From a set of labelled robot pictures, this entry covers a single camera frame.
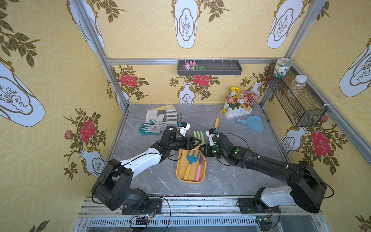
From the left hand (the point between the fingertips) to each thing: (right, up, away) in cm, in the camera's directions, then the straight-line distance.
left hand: (194, 140), depth 82 cm
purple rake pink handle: (+3, -18, +1) cm, 18 cm away
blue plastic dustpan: (+47, +9, +28) cm, 55 cm away
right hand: (+5, -3, +1) cm, 6 cm away
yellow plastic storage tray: (-2, -16, +5) cm, 17 cm away
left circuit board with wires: (-25, -38, -11) cm, 47 cm away
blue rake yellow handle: (-2, -13, +6) cm, 15 cm away
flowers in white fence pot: (+32, +23, +18) cm, 43 cm away
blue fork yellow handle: (+17, +7, +24) cm, 31 cm away
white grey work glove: (-21, +14, +31) cm, 40 cm away
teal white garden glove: (-30, +5, +24) cm, 39 cm away
